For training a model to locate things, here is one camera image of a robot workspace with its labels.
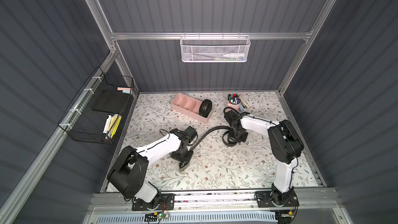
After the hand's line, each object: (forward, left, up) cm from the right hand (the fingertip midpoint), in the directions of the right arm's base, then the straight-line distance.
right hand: (235, 140), depth 95 cm
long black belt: (+16, +19, +13) cm, 28 cm away
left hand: (-15, +30, +4) cm, 34 cm away
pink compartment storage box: (+27, +30, 0) cm, 40 cm away
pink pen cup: (+21, +1, +12) cm, 25 cm away
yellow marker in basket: (-8, +60, +28) cm, 66 cm away
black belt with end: (0, +6, +2) cm, 6 cm away
